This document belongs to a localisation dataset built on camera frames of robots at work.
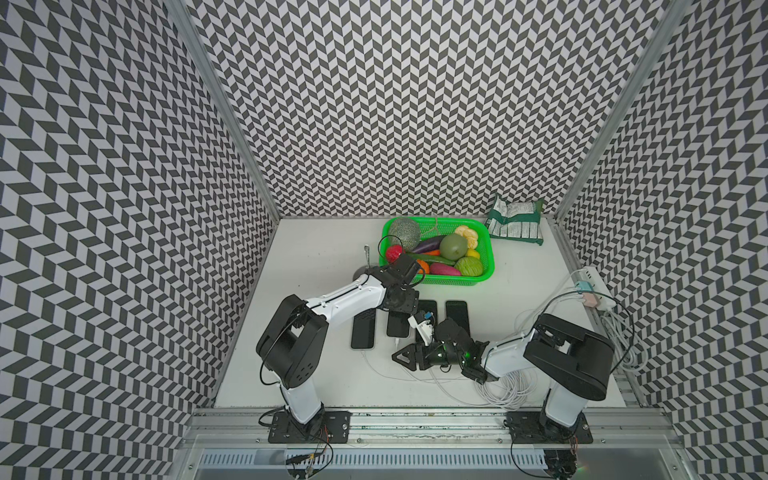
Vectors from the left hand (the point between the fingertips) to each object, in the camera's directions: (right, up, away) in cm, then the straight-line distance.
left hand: (401, 305), depth 89 cm
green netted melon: (+1, +22, +9) cm, 24 cm away
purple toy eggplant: (+10, +18, +13) cm, 25 cm away
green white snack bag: (+43, +27, +19) cm, 55 cm away
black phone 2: (-1, -5, -3) cm, 6 cm away
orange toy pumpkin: (+8, +11, +10) cm, 17 cm away
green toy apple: (+17, +18, +10) cm, 27 cm away
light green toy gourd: (+22, +11, +5) cm, 25 cm away
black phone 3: (+7, +1, -10) cm, 12 cm away
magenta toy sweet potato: (+12, +10, +9) cm, 18 cm away
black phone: (-11, -7, -1) cm, 14 cm away
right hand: (-1, -14, -7) cm, 16 cm away
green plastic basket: (+15, +25, +15) cm, 33 cm away
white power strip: (+63, +3, +8) cm, 63 cm away
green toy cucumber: (+11, +13, +12) cm, 21 cm away
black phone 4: (+17, -2, +3) cm, 18 cm away
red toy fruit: (-3, +15, +12) cm, 20 cm away
